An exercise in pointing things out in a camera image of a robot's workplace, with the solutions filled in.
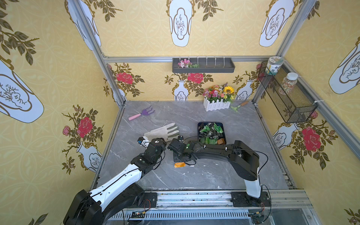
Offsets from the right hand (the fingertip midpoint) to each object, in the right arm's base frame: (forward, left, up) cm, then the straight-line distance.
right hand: (178, 153), depth 89 cm
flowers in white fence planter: (+41, -28, +10) cm, 51 cm away
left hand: (+4, +12, +10) cm, 16 cm away
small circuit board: (-33, +19, -4) cm, 38 cm away
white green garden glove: (+16, +13, -2) cm, 21 cm away
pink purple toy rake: (+36, +30, -3) cm, 47 cm away
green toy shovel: (+43, -45, -3) cm, 62 cm away
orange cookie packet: (-7, -1, -1) cm, 7 cm away
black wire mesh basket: (+27, -68, +25) cm, 77 cm away
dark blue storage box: (+14, -22, +3) cm, 26 cm away
